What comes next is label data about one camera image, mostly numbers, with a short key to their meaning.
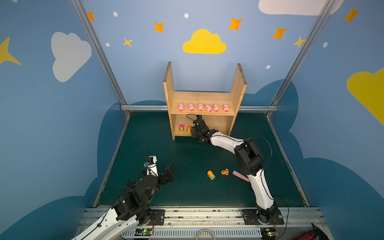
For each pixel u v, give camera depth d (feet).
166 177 2.17
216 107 2.76
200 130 2.63
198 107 2.76
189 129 3.25
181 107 2.75
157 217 2.45
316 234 2.24
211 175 2.83
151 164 2.02
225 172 2.90
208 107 2.74
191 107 2.76
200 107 2.75
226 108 2.76
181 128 3.33
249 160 1.89
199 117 2.98
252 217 2.37
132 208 1.69
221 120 3.57
